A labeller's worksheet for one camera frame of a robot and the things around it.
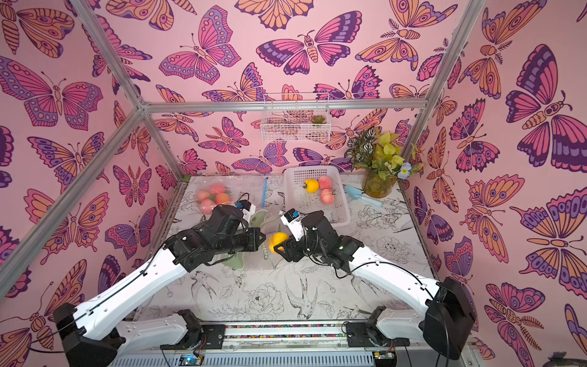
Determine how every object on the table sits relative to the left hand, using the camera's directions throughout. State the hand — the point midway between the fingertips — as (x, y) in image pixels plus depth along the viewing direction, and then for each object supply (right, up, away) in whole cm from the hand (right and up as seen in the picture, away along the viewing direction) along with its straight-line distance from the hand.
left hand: (270, 236), depth 71 cm
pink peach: (+22, +19, +38) cm, 47 cm away
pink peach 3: (-31, +16, +38) cm, 51 cm away
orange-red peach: (-26, +11, +33) cm, 44 cm away
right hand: (+4, -2, +4) cm, 6 cm away
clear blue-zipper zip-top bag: (-13, +16, +45) cm, 49 cm away
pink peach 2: (-32, +8, +30) cm, 44 cm away
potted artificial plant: (+45, +31, +35) cm, 65 cm away
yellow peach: (+2, -1, +2) cm, 3 cm away
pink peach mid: (+22, +13, +33) cm, 42 cm away
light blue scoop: (+37, +14, +42) cm, 57 cm away
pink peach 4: (-35, +13, +34) cm, 51 cm away
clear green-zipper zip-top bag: (-3, -8, +3) cm, 9 cm away
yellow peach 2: (+16, +18, +38) cm, 45 cm away
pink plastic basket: (+8, +12, +41) cm, 43 cm away
